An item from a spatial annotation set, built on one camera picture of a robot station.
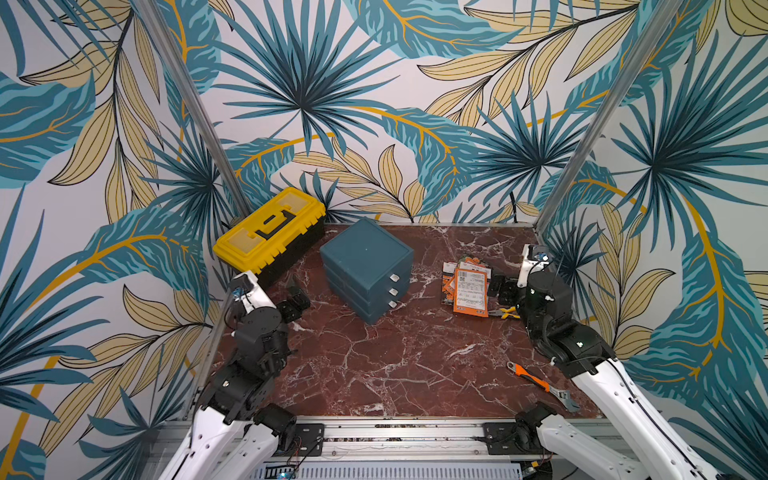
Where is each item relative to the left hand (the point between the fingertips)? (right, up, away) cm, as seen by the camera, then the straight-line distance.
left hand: (280, 288), depth 68 cm
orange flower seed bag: (+46, +3, +39) cm, 60 cm away
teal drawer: (+20, -3, +11) cm, 23 cm away
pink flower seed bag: (+56, +4, +40) cm, 69 cm away
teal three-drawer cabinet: (+17, +15, +23) cm, 32 cm away
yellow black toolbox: (-11, +14, +25) cm, 31 cm away
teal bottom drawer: (+23, -10, +27) cm, 37 cm away
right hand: (+54, +4, +3) cm, 55 cm away
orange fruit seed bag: (+45, -4, +33) cm, 55 cm away
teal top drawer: (+20, +5, +15) cm, 25 cm away
